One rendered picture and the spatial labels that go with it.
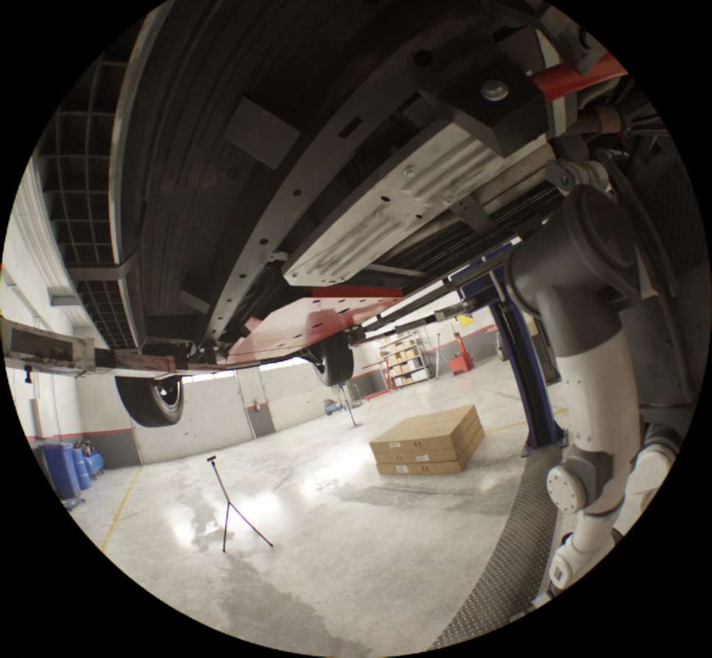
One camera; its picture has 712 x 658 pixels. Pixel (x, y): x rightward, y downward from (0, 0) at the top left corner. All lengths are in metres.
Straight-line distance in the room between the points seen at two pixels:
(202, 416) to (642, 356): 9.34
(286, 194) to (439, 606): 1.71
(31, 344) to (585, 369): 0.96
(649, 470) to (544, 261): 0.43
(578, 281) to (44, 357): 0.94
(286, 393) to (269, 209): 9.99
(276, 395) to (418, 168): 9.92
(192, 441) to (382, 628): 8.42
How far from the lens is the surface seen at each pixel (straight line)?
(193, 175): 0.66
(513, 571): 1.55
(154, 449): 9.26
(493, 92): 0.34
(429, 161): 0.49
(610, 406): 0.29
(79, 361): 0.80
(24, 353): 0.76
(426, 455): 2.70
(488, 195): 1.05
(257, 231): 0.53
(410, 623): 1.53
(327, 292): 0.90
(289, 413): 10.31
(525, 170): 1.07
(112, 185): 0.43
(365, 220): 0.56
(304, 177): 0.44
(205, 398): 9.32
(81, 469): 6.89
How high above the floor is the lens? 1.30
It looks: 16 degrees up
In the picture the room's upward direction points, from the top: 19 degrees counter-clockwise
